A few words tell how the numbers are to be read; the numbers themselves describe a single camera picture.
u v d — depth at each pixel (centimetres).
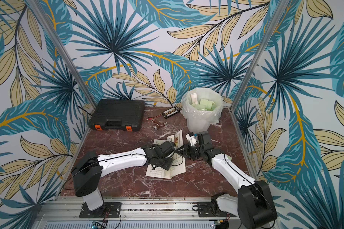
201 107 90
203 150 65
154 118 113
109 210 73
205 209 73
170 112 114
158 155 62
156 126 104
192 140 78
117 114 108
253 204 40
